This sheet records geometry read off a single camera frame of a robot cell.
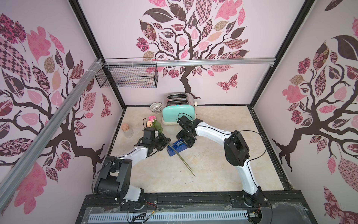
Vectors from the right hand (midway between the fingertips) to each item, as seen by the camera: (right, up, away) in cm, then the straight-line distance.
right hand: (179, 140), depth 93 cm
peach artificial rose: (-21, +12, -1) cm, 24 cm away
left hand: (-5, 0, -3) cm, 6 cm away
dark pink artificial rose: (-18, +12, +2) cm, 22 cm away
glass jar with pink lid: (-36, +5, +3) cm, 36 cm away
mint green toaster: (-2, +25, +6) cm, 26 cm away
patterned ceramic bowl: (-21, +25, +25) cm, 41 cm away
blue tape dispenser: (0, -3, -3) cm, 4 cm away
